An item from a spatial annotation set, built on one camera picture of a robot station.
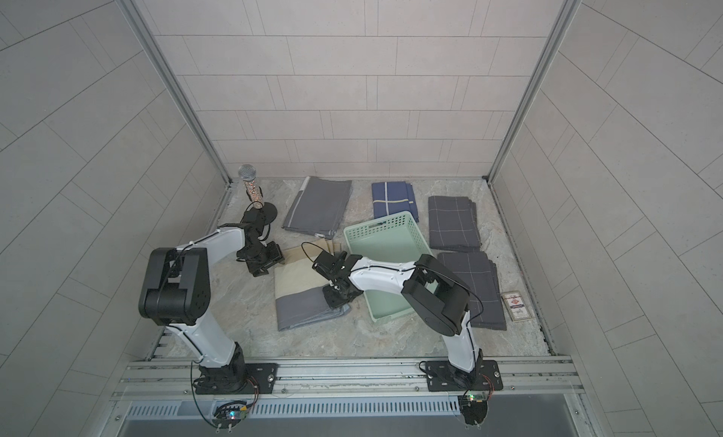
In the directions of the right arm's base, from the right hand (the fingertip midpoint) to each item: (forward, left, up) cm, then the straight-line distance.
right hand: (335, 304), depth 86 cm
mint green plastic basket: (+21, -19, +3) cm, 29 cm away
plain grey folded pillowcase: (+35, +7, +5) cm, 37 cm away
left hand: (+16, +18, +2) cm, 24 cm away
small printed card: (-6, -54, +3) cm, 54 cm away
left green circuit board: (-26, +23, +5) cm, 35 cm away
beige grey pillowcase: (+5, +11, +3) cm, 13 cm away
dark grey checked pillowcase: (+26, -43, +2) cm, 50 cm away
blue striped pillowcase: (+39, -21, +4) cm, 44 cm away
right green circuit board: (-28, -35, 0) cm, 45 cm away
